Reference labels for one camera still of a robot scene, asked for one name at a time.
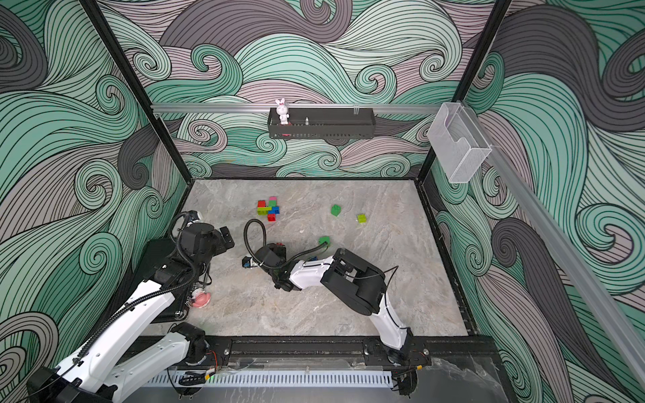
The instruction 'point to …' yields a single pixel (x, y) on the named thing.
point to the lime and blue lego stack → (362, 218)
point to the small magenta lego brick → (272, 198)
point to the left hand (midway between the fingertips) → (215, 232)
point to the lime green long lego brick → (263, 211)
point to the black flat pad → (151, 260)
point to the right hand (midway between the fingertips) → (273, 246)
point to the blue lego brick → (275, 210)
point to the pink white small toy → (200, 298)
